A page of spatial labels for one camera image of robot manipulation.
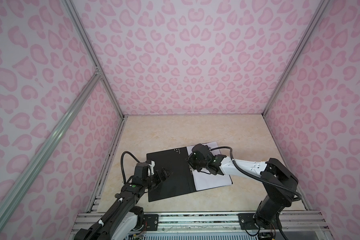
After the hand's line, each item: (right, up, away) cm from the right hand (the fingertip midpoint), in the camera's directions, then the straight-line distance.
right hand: (184, 158), depth 85 cm
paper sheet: (+10, -12, -1) cm, 16 cm away
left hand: (-9, -8, -1) cm, 12 cm away
